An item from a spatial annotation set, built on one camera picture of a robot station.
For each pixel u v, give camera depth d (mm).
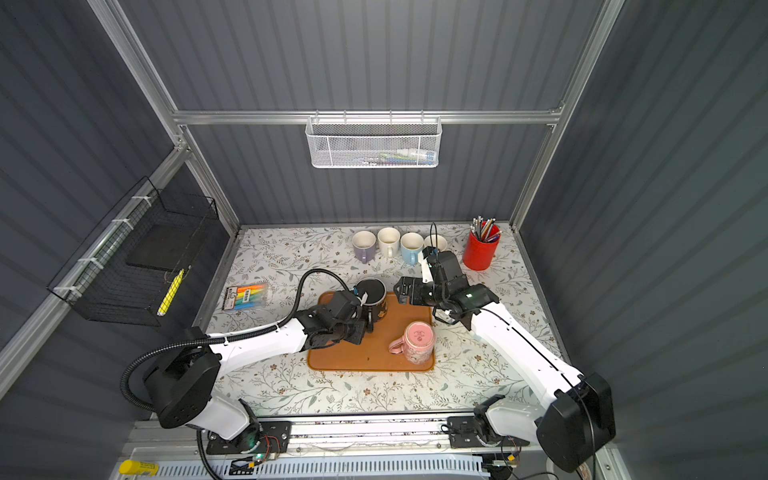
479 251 1022
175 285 698
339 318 668
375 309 874
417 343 785
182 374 463
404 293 705
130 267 721
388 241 1049
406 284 699
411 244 1063
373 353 867
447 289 588
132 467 631
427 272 640
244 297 984
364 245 1084
